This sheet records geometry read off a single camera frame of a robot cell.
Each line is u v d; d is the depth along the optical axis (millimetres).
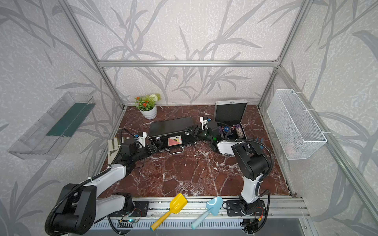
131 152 684
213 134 737
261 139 1010
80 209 410
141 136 804
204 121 866
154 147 775
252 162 498
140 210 722
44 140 636
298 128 628
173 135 915
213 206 752
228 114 1012
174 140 969
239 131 1014
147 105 1021
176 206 752
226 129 1029
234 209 734
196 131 809
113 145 963
